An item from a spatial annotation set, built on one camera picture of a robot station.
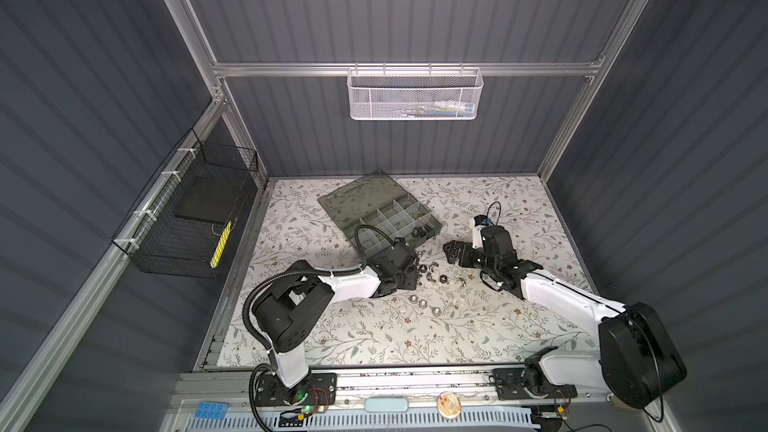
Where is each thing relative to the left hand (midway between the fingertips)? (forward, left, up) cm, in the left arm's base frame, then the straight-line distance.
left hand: (414, 280), depth 90 cm
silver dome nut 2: (-6, -2, -2) cm, 7 cm away
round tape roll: (-32, -7, -1) cm, 32 cm away
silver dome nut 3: (-9, -6, -2) cm, 11 cm away
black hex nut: (+2, -9, -2) cm, 10 cm away
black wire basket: (+3, +59, +26) cm, 65 cm away
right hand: (+6, -14, +9) cm, 18 cm away
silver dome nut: (-5, +1, -2) cm, 5 cm away
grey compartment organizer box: (+35, +12, -2) cm, 37 cm away
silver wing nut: (0, -16, -1) cm, 16 cm away
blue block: (-32, +50, 0) cm, 60 cm away
